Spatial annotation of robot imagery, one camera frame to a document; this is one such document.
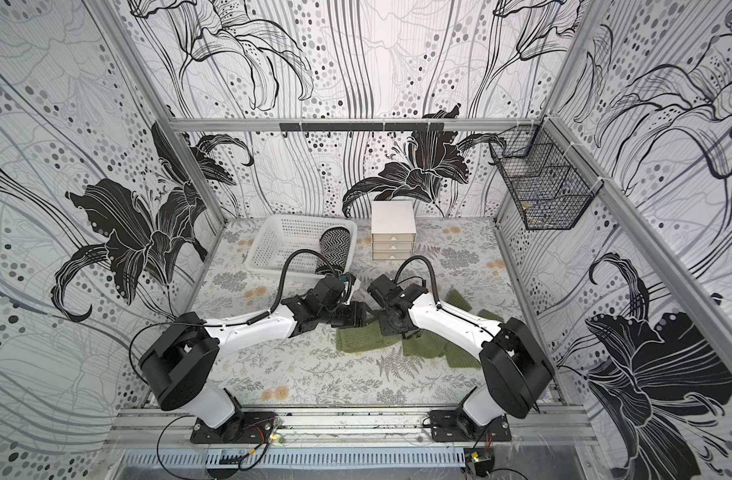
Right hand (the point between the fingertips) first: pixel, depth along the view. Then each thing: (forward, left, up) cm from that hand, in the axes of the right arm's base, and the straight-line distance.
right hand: (395, 323), depth 87 cm
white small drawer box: (+29, 0, +9) cm, 31 cm away
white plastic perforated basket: (+36, +42, 0) cm, 55 cm away
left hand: (-1, +7, +3) cm, 8 cm away
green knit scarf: (-4, +8, -2) cm, 9 cm away
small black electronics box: (-32, -20, -6) cm, 38 cm away
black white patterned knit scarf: (+26, +20, +5) cm, 33 cm away
